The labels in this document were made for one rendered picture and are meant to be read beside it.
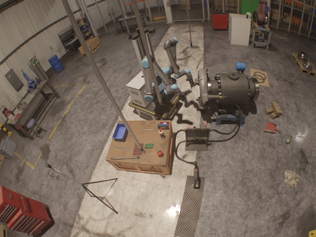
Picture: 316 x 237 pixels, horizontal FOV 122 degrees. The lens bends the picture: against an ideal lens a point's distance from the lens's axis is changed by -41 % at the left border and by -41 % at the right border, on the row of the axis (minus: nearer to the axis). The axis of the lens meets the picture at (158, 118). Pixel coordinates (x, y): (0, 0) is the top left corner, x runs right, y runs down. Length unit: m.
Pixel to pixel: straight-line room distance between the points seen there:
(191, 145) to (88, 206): 2.23
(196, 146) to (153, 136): 0.83
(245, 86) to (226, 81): 0.35
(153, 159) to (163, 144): 0.28
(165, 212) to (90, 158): 1.86
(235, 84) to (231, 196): 1.82
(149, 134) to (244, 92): 1.75
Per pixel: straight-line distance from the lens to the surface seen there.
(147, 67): 1.94
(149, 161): 2.17
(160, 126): 2.31
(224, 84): 2.57
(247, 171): 2.70
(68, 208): 3.30
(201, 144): 2.73
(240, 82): 2.67
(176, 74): 2.47
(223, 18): 7.70
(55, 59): 9.04
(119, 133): 2.60
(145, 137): 2.38
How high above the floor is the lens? 2.41
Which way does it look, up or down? 49 degrees down
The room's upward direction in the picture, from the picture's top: 17 degrees counter-clockwise
